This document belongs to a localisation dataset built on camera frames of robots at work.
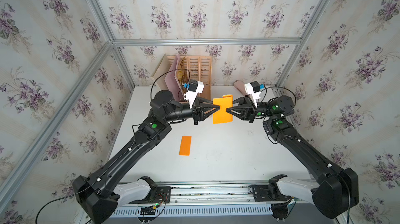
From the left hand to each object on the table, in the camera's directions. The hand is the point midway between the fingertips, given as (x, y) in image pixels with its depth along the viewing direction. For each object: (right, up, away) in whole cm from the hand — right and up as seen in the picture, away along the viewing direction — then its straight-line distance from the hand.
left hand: (219, 109), depth 54 cm
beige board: (-31, +18, +35) cm, 50 cm away
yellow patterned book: (-19, +21, +48) cm, 56 cm away
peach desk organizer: (-7, +28, +64) cm, 70 cm away
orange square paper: (-16, -24, +38) cm, 48 cm away
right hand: (+4, -1, +4) cm, 6 cm away
